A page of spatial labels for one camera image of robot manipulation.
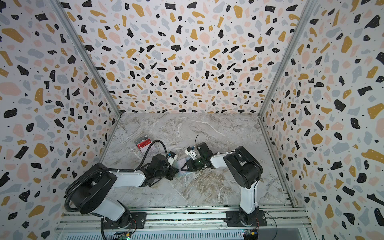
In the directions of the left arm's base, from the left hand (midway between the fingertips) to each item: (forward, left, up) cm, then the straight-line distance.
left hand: (181, 168), depth 89 cm
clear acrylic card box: (+12, +24, +2) cm, 27 cm away
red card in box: (+17, +25, +2) cm, 30 cm away
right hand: (0, -1, +2) cm, 2 cm away
